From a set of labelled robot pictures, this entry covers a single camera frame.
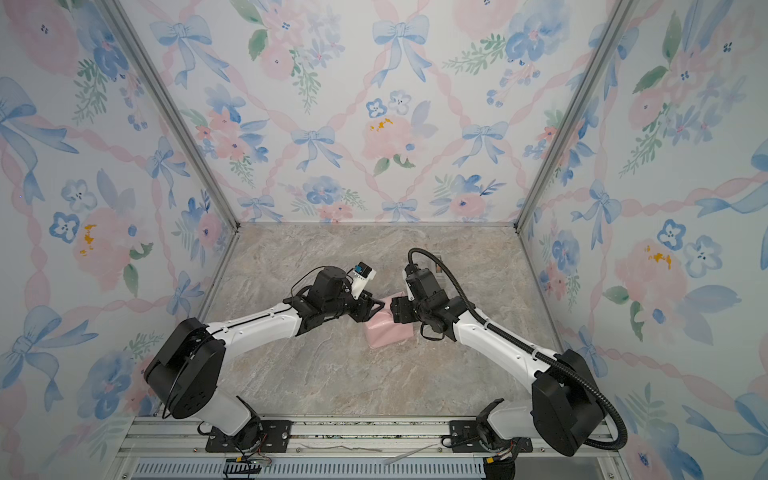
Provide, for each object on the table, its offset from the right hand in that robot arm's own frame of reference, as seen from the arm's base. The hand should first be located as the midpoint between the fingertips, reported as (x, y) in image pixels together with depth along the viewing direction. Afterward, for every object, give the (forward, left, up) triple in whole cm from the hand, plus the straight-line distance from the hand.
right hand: (401, 303), depth 85 cm
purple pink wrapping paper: (-7, +5, -2) cm, 9 cm away
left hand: (+1, +6, +1) cm, 6 cm away
